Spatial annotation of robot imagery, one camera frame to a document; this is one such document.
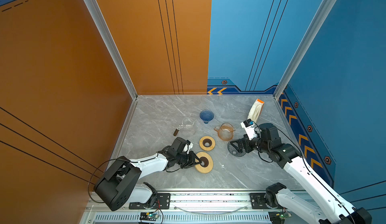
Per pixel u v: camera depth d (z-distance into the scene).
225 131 0.96
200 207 0.73
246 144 0.66
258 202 0.72
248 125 0.67
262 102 1.00
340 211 0.39
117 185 0.42
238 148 0.68
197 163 0.80
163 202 0.74
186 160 0.74
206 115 1.04
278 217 0.71
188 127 1.02
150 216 0.71
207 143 0.94
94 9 0.75
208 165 0.83
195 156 0.81
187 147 0.73
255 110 0.99
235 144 0.70
